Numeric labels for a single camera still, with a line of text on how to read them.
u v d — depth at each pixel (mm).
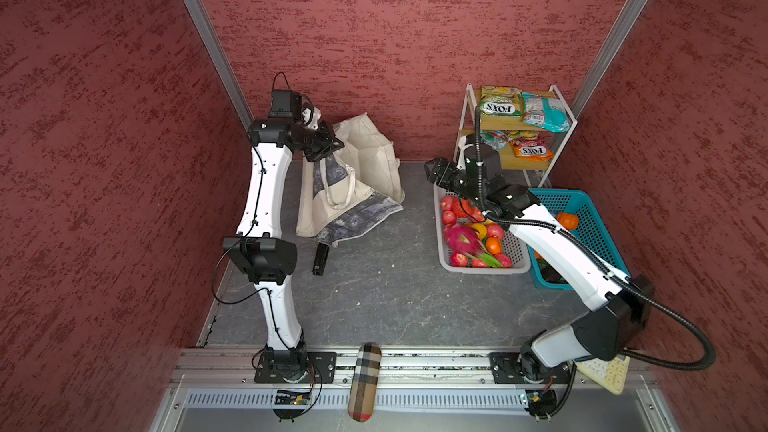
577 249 461
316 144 684
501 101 894
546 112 853
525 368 655
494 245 902
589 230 947
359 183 737
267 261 510
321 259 921
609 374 722
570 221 972
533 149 1016
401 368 757
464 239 831
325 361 761
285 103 609
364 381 697
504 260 870
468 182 628
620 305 402
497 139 1031
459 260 888
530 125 848
